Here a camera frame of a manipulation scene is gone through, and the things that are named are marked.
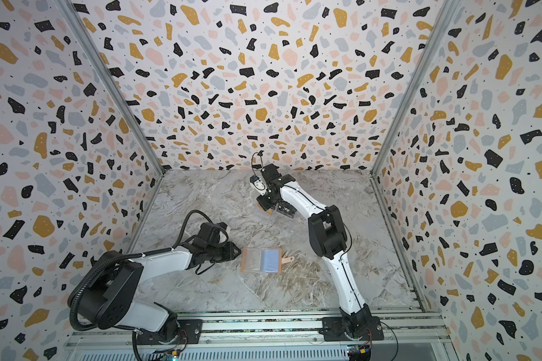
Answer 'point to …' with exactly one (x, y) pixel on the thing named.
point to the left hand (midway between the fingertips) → (244, 251)
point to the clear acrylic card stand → (272, 210)
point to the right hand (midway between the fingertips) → (266, 202)
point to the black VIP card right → (285, 209)
